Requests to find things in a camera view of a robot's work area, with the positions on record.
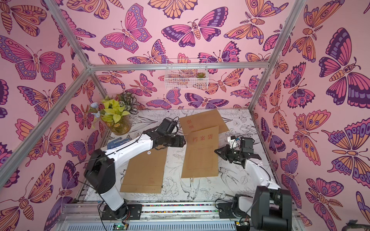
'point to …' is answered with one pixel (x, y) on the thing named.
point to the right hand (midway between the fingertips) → (216, 150)
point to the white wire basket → (186, 74)
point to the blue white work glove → (119, 142)
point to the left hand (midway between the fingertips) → (183, 141)
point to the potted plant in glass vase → (115, 113)
